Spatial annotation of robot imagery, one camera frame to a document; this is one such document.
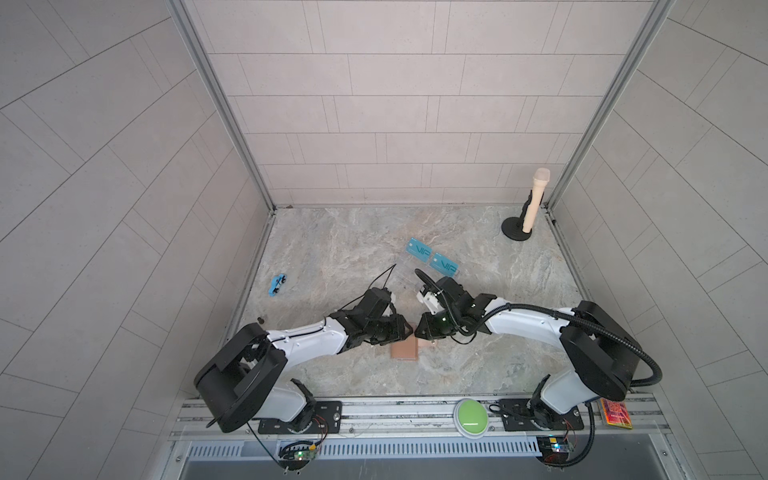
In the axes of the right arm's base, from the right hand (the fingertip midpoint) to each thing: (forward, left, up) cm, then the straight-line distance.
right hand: (414, 338), depth 81 cm
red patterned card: (-20, -47, -3) cm, 51 cm away
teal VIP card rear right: (+20, -11, +6) cm, 23 cm away
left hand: (+1, -1, 0) cm, 2 cm away
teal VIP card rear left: (+26, -4, +6) cm, 27 cm away
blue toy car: (+20, +41, +2) cm, 46 cm away
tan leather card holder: (-2, +2, -3) cm, 4 cm away
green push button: (-19, -11, -1) cm, 22 cm away
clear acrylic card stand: (+20, -5, +3) cm, 21 cm away
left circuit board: (-24, +29, -1) cm, 37 cm away
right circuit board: (-26, -30, -5) cm, 40 cm away
